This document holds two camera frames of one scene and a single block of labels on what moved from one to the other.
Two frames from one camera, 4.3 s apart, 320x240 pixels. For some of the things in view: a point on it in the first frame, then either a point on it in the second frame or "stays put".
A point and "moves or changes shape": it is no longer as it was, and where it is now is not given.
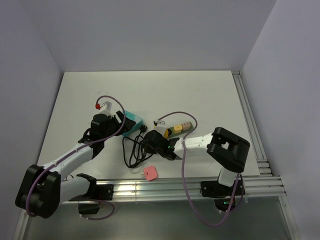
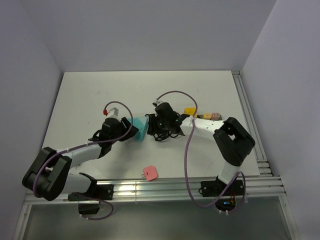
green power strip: [171, 133] moves or changes shape
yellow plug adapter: [177, 129] moves or changes shape
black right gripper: [149, 149] to [152, 128]
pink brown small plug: [186, 126] moves or changes shape
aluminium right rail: [264, 167] stays put
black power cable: [134, 150] to [167, 136]
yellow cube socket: [166, 134] moves or changes shape
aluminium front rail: [177, 189] stays put
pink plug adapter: [150, 173] stays put
